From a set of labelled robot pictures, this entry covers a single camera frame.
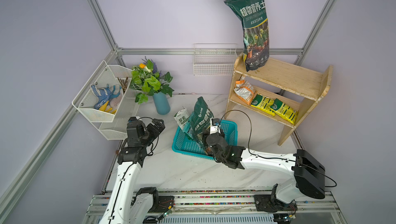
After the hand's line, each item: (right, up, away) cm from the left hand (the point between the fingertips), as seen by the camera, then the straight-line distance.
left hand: (159, 125), depth 77 cm
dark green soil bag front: (+22, +5, -2) cm, 22 cm away
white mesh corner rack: (-18, +4, -10) cm, 21 cm away
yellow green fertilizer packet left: (+57, +12, +8) cm, 58 cm away
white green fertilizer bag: (+10, +4, +11) cm, 15 cm away
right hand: (+25, -3, +3) cm, 25 cm away
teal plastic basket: (+9, -13, +15) cm, 22 cm away
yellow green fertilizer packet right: (+66, +7, +3) cm, 66 cm away
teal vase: (-6, +12, +25) cm, 29 cm away
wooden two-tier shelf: (+69, +18, +15) cm, 73 cm away
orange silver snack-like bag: (+47, +19, +10) cm, 51 cm away
